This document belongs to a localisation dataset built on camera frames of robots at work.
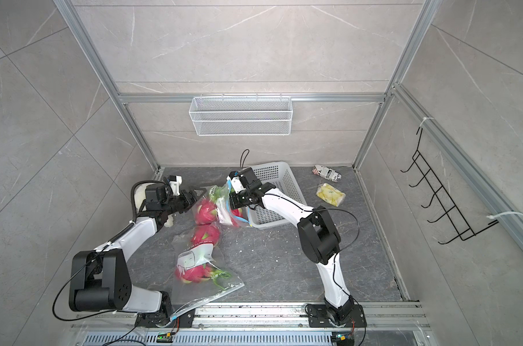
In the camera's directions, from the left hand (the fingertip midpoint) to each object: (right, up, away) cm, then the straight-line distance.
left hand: (203, 191), depth 87 cm
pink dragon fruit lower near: (+2, -30, -10) cm, 31 cm away
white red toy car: (+59, +9, +27) cm, 66 cm away
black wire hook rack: (+82, -2, -20) cm, 85 cm away
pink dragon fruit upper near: (+2, -16, -5) cm, 17 cm away
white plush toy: (-19, -1, -11) cm, 22 cm away
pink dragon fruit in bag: (0, -9, +4) cm, 10 cm away
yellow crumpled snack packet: (+58, -2, +17) cm, 60 cm away
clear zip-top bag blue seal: (+9, -10, 0) cm, 13 cm away
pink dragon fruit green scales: (+6, 0, +1) cm, 6 cm away
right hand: (+10, -4, +3) cm, 12 cm away
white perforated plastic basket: (+34, +7, +24) cm, 42 cm away
